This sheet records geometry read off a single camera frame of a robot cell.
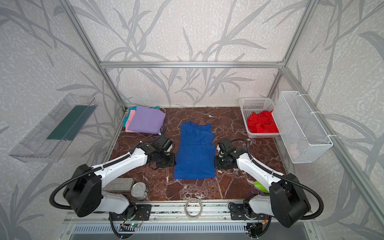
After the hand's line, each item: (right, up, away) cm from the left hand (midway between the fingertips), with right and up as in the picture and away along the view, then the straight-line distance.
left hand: (177, 159), depth 84 cm
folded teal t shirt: (-43, +32, +39) cm, 66 cm away
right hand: (+22, -1, +2) cm, 22 cm away
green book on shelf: (-43, +19, -21) cm, 51 cm away
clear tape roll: (+6, -24, -10) cm, 26 cm away
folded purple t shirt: (-26, +22, +24) cm, 42 cm away
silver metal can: (-18, -14, -8) cm, 24 cm away
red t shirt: (+57, +21, +21) cm, 64 cm away
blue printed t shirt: (+10, -1, +10) cm, 14 cm away
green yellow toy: (+47, -15, -2) cm, 49 cm away
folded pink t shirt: (-40, +25, +28) cm, 55 cm away
